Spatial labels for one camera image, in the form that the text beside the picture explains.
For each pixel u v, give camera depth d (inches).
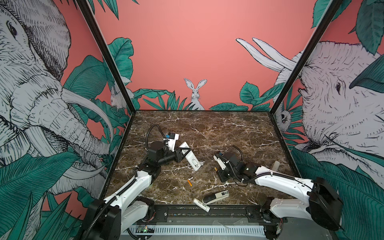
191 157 30.7
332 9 27.6
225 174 28.6
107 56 33.9
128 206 19.0
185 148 29.9
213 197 29.8
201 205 29.8
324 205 16.3
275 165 34.5
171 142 28.2
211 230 27.6
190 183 33.0
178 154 27.6
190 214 29.5
